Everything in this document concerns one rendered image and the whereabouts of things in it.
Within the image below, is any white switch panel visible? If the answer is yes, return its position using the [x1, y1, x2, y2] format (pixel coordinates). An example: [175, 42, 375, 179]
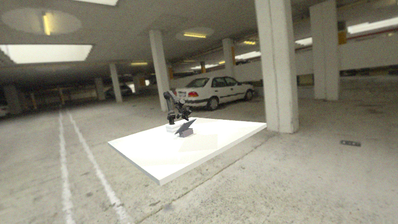
[174, 118, 197, 138]

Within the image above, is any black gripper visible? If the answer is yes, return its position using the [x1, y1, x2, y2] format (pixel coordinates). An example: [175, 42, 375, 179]
[176, 107, 192, 121]

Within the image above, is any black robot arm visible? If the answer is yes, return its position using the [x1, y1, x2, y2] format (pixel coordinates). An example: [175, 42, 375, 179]
[163, 90, 190, 125]

